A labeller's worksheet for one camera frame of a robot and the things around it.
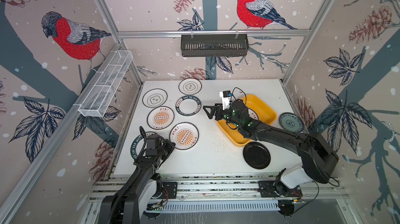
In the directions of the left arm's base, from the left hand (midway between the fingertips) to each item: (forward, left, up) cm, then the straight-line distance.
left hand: (177, 140), depth 88 cm
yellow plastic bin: (+19, -56, -1) cm, 59 cm away
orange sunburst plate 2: (+17, +14, -3) cm, 22 cm away
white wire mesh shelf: (+20, +35, +28) cm, 49 cm away
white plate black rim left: (+33, +21, -3) cm, 39 cm away
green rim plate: (+28, -3, -5) cm, 29 cm away
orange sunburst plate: (+4, -4, -2) cm, 6 cm away
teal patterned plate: (+13, -71, -2) cm, 73 cm away
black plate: (-8, -44, 0) cm, 45 cm away
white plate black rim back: (+44, -4, -2) cm, 45 cm away
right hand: (+11, -18, +19) cm, 29 cm away
